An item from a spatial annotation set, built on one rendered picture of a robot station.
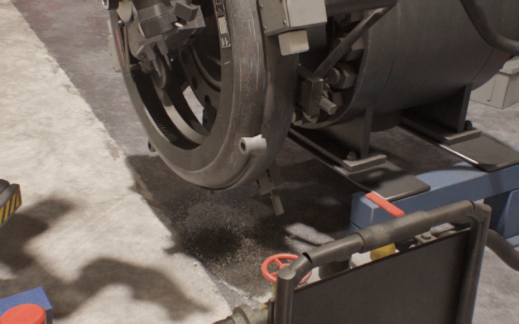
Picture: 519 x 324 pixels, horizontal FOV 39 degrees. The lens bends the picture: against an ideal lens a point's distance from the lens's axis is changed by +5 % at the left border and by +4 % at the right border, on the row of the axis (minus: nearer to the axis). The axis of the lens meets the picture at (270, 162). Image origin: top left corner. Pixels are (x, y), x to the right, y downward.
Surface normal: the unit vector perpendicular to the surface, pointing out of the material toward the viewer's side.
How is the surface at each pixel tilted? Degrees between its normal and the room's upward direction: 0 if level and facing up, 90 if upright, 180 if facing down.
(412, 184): 0
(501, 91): 90
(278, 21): 90
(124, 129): 0
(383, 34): 84
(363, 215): 90
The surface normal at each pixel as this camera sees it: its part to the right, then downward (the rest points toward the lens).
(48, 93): 0.04, -0.89
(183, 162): -0.84, 0.22
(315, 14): 0.51, 0.03
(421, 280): 0.54, 0.40
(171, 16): -0.24, 0.32
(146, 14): -0.34, -0.01
